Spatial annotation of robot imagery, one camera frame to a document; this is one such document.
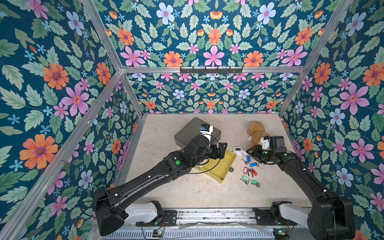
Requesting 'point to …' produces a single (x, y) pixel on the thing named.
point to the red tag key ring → (245, 171)
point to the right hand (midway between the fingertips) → (248, 151)
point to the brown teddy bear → (256, 130)
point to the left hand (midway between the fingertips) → (222, 144)
